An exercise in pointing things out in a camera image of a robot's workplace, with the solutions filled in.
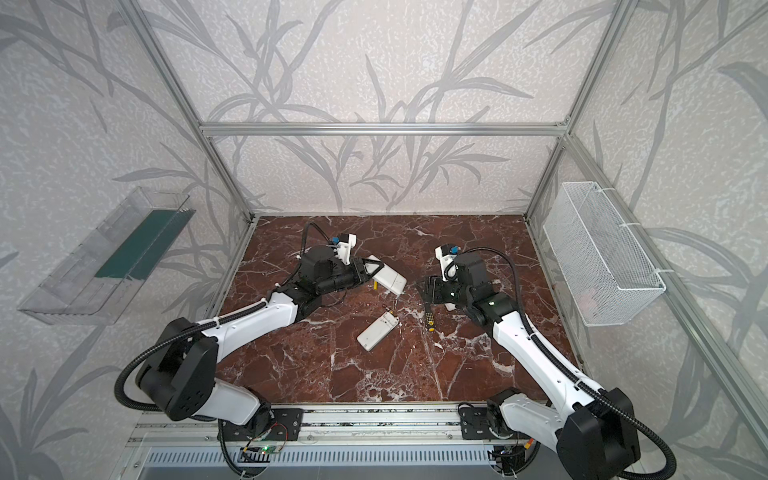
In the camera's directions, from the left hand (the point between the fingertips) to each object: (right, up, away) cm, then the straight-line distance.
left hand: (386, 258), depth 79 cm
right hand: (+10, -4, 0) cm, 11 cm away
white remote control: (0, -5, +2) cm, 5 cm away
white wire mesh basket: (+47, -3, -18) cm, 51 cm away
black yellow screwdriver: (+13, -19, +12) cm, 26 cm away
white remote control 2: (-3, -22, +10) cm, 24 cm away
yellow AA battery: (-5, -10, +20) cm, 23 cm away
